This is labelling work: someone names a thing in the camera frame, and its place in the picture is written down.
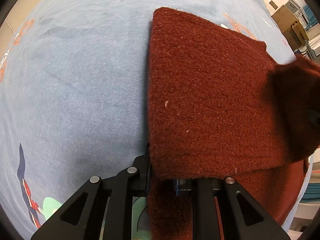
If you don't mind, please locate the blue printed dinosaur blanket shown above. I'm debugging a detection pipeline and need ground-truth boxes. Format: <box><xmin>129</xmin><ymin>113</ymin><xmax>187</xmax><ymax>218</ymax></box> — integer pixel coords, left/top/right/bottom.
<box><xmin>0</xmin><ymin>0</ymin><xmax>310</xmax><ymax>240</ymax></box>

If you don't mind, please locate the wooden cabinet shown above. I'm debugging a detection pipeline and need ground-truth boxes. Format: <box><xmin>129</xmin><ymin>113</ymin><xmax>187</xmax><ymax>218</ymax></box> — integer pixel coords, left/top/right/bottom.
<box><xmin>271</xmin><ymin>4</ymin><xmax>309</xmax><ymax>48</ymax></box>

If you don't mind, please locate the stack of teal folded cloths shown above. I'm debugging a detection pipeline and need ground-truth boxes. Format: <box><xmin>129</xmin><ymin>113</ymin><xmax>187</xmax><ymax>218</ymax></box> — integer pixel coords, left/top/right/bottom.
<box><xmin>301</xmin><ymin>177</ymin><xmax>316</xmax><ymax>202</ymax></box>

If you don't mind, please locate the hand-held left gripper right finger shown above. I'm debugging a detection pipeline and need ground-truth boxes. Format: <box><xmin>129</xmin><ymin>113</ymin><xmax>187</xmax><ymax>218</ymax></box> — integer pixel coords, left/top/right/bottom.
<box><xmin>174</xmin><ymin>176</ymin><xmax>289</xmax><ymax>240</ymax></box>

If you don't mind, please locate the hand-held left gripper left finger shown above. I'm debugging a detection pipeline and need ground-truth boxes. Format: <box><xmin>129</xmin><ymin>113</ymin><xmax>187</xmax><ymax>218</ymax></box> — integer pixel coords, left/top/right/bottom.
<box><xmin>30</xmin><ymin>142</ymin><xmax>152</xmax><ymax>240</ymax></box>

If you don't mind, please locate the dark red knitted sweater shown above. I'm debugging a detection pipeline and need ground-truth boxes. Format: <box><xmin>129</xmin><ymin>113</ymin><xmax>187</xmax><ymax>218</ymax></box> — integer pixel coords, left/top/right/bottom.
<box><xmin>146</xmin><ymin>7</ymin><xmax>320</xmax><ymax>240</ymax></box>

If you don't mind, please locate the grey storage box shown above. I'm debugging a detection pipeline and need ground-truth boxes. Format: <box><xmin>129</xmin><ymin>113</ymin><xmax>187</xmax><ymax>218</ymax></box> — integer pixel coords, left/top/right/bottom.
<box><xmin>285</xmin><ymin>0</ymin><xmax>304</xmax><ymax>18</ymax></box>

